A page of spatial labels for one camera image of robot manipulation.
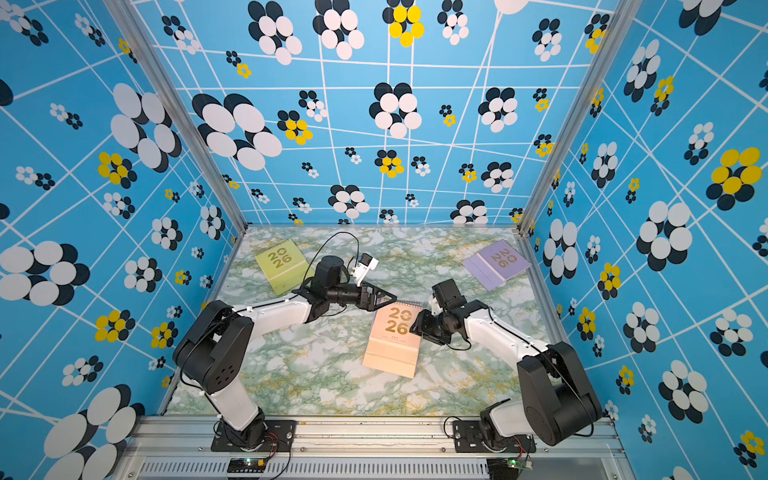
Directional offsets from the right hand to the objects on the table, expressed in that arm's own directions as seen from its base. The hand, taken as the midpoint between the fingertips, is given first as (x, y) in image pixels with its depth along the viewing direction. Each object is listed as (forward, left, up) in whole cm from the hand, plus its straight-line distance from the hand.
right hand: (419, 330), depth 87 cm
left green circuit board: (-32, +43, -7) cm, 55 cm away
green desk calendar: (+26, +48, -4) cm, 55 cm away
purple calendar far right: (+28, -29, -5) cm, 41 cm away
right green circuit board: (-32, -19, -5) cm, 38 cm away
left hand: (+6, +8, +10) cm, 14 cm away
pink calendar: (-4, +8, -2) cm, 9 cm away
